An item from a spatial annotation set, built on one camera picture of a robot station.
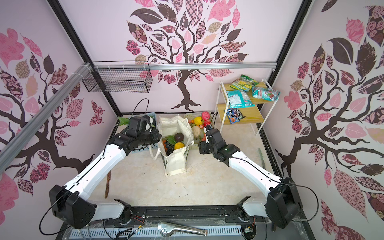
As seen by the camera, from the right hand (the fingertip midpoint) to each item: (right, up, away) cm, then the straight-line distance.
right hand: (203, 142), depth 83 cm
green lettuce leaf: (-55, +13, +20) cm, 60 cm away
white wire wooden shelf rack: (+35, +17, +15) cm, 42 cm away
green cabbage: (-20, 0, +8) cm, 21 cm away
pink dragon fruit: (+3, +17, +24) cm, 30 cm away
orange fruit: (-15, -3, +8) cm, 17 cm away
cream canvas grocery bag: (-15, -12, -3) cm, 19 cm away
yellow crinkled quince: (-3, +13, +28) cm, 31 cm away
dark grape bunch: (-19, -3, +3) cm, 20 cm away
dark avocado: (-15, +2, +9) cm, 18 cm away
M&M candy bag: (+21, +16, +13) cm, 30 cm away
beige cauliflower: (-4, +6, +18) cm, 19 cm away
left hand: (-23, +3, -4) cm, 23 cm away
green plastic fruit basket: (-5, -2, -5) cm, 7 cm away
